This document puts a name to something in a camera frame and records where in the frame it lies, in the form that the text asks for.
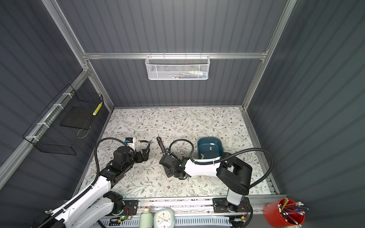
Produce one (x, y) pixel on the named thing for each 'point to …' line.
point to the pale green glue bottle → (146, 219)
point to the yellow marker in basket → (97, 109)
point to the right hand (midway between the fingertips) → (169, 168)
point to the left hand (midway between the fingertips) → (142, 149)
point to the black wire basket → (62, 128)
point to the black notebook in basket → (81, 117)
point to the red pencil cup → (285, 212)
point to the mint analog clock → (164, 218)
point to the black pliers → (148, 142)
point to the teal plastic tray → (209, 147)
